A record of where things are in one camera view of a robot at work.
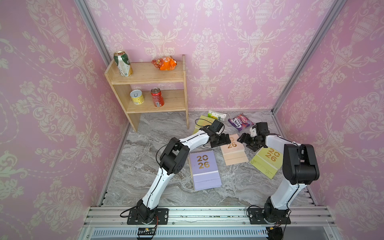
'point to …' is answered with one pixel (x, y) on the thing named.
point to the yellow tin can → (137, 96)
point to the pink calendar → (234, 153)
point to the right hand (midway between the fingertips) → (242, 141)
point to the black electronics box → (146, 231)
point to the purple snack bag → (241, 122)
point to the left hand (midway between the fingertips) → (226, 143)
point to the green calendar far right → (268, 160)
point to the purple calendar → (204, 170)
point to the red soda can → (158, 97)
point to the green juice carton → (217, 115)
